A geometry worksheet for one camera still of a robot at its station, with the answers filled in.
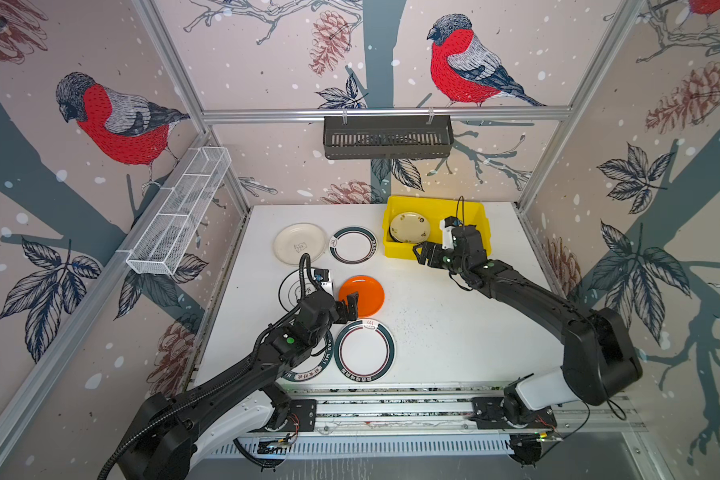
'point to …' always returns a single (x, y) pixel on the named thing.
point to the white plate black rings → (291, 290)
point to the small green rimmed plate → (354, 245)
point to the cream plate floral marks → (409, 227)
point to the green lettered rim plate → (312, 366)
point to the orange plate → (371, 297)
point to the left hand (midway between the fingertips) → (344, 294)
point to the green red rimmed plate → (364, 350)
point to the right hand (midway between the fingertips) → (422, 251)
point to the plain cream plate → (293, 240)
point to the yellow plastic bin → (434, 209)
